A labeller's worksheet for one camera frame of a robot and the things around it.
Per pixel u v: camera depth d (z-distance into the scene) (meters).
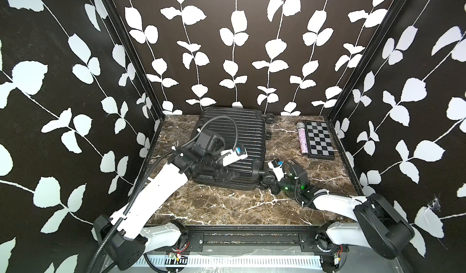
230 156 0.58
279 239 0.76
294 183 0.67
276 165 0.76
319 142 1.05
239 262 0.70
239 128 0.90
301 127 1.11
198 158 0.51
